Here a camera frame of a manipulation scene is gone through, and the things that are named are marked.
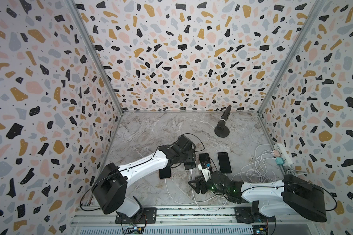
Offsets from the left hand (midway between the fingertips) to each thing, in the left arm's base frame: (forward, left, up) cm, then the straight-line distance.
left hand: (193, 155), depth 83 cm
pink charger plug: (+7, -57, -12) cm, 58 cm away
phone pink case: (-5, +16, -11) cm, 21 cm away
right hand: (-13, +1, -5) cm, 14 cm away
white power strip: (+1, -60, -11) cm, 61 cm away
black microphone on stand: (+26, -23, -11) cm, 36 cm away
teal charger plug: (+2, -56, -12) cm, 57 cm away
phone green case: (-8, +2, +6) cm, 10 cm away
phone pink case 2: (+5, -8, -12) cm, 15 cm away
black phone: (+1, -21, -12) cm, 24 cm away
